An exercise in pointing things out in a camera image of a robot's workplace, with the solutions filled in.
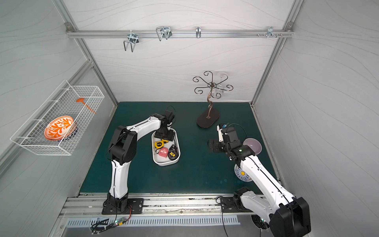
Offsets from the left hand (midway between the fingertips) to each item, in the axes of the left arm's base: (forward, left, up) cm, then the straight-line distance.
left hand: (167, 138), depth 98 cm
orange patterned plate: (-16, +41, +32) cm, 55 cm away
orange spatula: (+5, +43, +30) cm, 53 cm away
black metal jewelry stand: (+20, -31, 0) cm, 37 cm away
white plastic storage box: (-18, -2, +3) cm, 18 cm away
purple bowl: (-5, -57, +3) cm, 57 cm away
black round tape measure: (-11, -5, +2) cm, 13 cm away
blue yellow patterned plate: (-22, -46, -1) cm, 51 cm away
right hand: (-9, -31, +13) cm, 35 cm away
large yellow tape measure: (-5, +4, +1) cm, 7 cm away
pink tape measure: (-11, +1, 0) cm, 11 cm away
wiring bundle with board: (-47, +26, -4) cm, 54 cm away
